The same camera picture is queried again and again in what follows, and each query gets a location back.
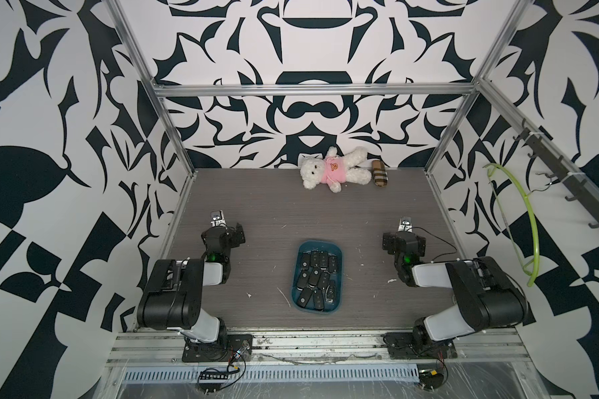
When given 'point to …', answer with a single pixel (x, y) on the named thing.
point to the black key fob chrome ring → (333, 263)
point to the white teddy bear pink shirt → (334, 169)
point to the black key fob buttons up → (304, 297)
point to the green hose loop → (489, 174)
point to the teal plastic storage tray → (328, 246)
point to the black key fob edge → (319, 299)
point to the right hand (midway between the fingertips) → (404, 231)
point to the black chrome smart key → (330, 292)
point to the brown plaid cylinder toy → (379, 173)
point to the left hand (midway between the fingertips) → (223, 223)
